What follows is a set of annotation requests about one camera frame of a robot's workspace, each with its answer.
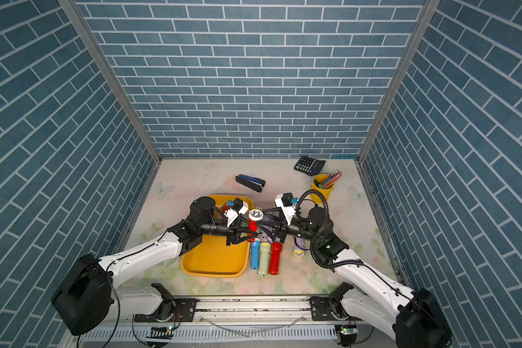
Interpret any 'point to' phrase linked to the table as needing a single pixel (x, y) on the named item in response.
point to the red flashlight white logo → (255, 215)
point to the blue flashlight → (255, 248)
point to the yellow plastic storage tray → (215, 259)
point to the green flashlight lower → (264, 259)
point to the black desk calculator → (310, 166)
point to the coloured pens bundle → (330, 180)
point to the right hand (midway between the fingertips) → (263, 220)
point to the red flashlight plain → (276, 249)
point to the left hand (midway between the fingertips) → (259, 234)
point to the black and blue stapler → (250, 182)
